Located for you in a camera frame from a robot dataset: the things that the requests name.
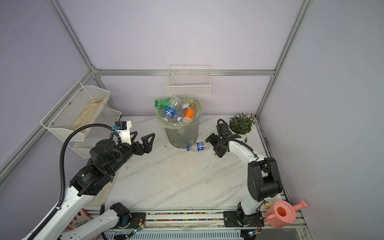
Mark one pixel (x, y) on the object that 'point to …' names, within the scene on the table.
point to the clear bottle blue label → (170, 115)
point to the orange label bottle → (188, 115)
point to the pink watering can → (281, 214)
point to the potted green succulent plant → (241, 124)
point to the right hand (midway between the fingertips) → (208, 144)
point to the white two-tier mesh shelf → (82, 105)
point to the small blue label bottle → (171, 107)
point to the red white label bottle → (185, 105)
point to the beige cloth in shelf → (87, 115)
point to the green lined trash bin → (180, 135)
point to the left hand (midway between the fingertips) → (145, 134)
